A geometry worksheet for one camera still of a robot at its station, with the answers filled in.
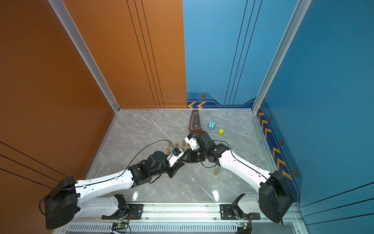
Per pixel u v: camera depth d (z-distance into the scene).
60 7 0.70
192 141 0.73
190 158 0.67
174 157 0.67
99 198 0.49
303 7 0.69
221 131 1.03
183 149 0.70
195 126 0.99
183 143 0.97
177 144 0.97
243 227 0.70
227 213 0.72
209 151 0.61
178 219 0.73
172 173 0.68
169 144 0.97
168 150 0.69
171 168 0.68
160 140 0.68
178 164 0.71
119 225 0.72
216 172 0.84
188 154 0.67
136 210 0.74
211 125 1.09
